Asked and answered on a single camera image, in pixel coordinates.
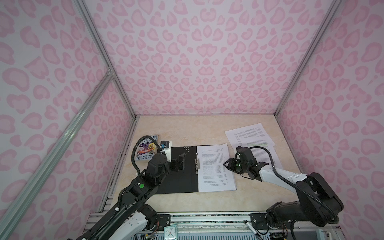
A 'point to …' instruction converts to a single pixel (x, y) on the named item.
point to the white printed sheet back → (235, 136)
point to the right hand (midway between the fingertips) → (225, 164)
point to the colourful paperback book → (147, 149)
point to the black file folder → (184, 180)
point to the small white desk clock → (170, 232)
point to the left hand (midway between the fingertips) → (177, 151)
